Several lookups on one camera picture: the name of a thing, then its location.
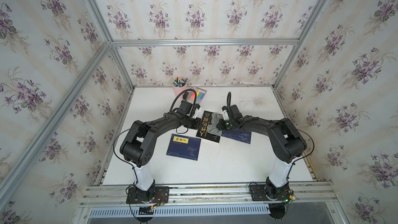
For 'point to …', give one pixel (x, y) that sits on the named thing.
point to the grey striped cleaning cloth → (212, 128)
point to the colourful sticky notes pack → (200, 95)
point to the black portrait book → (202, 131)
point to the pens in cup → (180, 82)
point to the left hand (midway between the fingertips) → (202, 125)
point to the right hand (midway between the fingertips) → (219, 126)
